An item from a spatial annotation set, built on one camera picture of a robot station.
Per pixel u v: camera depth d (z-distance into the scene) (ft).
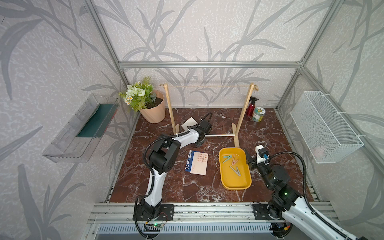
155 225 2.32
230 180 2.69
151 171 1.81
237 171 2.83
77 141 2.08
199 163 2.98
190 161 3.01
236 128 3.20
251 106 3.59
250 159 2.22
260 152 1.99
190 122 3.45
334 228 1.54
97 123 2.24
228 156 3.02
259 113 3.54
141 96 2.92
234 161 2.93
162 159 1.77
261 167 2.10
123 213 2.47
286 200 1.85
